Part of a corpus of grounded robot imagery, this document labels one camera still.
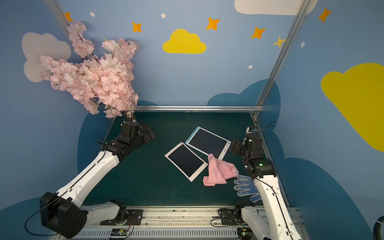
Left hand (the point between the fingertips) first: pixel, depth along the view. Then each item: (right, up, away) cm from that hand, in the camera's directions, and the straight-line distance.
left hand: (149, 132), depth 81 cm
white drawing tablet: (+19, -20, +12) cm, 30 cm away
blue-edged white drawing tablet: (+35, -9, +24) cm, 43 cm away
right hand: (+50, -4, -5) cm, 50 cm away
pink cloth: (+40, -23, +5) cm, 46 cm away
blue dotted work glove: (+57, -32, +3) cm, 65 cm away
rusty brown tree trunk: (-15, +9, +14) cm, 22 cm away
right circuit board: (+50, -51, -8) cm, 71 cm away
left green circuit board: (-12, -49, -9) cm, 51 cm away
